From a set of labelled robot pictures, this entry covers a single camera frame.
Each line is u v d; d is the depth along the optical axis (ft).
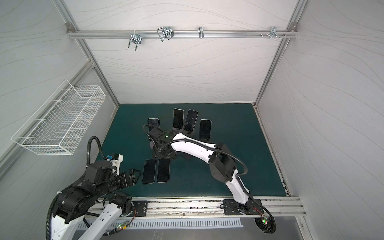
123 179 1.86
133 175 1.93
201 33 2.57
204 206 2.47
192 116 3.20
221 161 1.61
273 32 2.51
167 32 2.51
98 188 1.53
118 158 2.01
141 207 2.41
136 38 2.59
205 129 2.98
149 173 2.82
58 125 2.24
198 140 1.82
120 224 2.27
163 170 2.82
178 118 3.22
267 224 2.37
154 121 2.97
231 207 2.44
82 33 2.57
